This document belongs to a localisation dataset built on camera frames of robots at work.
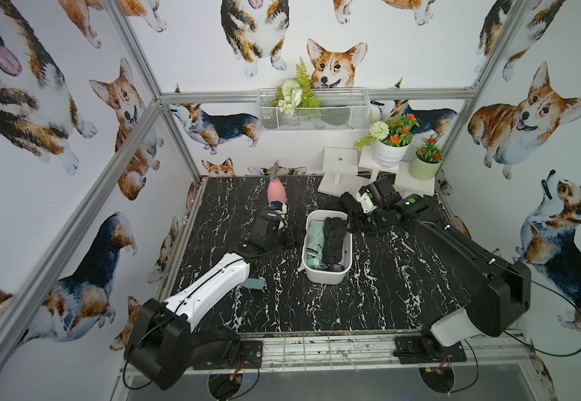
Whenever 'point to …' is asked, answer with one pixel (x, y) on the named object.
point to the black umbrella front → (334, 231)
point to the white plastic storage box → (329, 277)
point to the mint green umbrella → (315, 242)
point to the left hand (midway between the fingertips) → (298, 225)
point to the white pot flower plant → (391, 137)
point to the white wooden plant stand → (349, 170)
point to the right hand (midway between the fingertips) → (350, 225)
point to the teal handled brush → (254, 283)
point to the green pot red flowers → (426, 159)
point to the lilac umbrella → (336, 267)
